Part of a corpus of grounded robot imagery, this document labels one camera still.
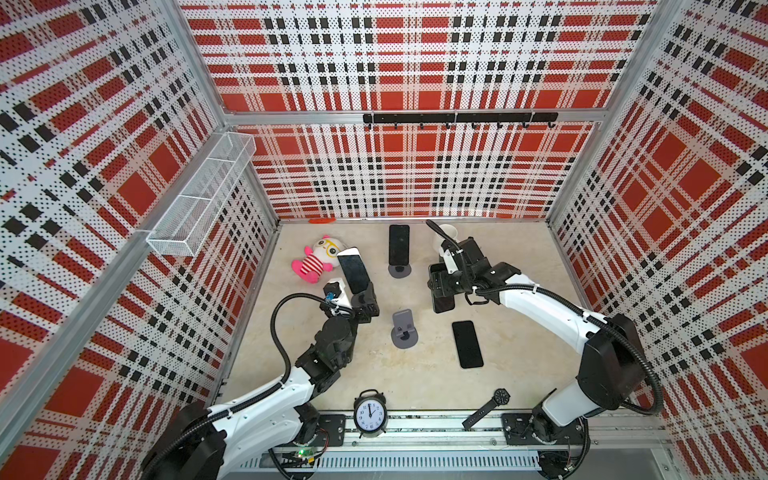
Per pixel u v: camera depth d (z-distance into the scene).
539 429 0.65
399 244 0.99
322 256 1.02
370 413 0.75
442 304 0.86
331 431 0.73
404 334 0.86
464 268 0.64
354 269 0.92
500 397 0.78
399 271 1.05
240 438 0.46
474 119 0.90
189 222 0.95
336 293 0.65
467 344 0.90
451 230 1.08
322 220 1.26
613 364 0.44
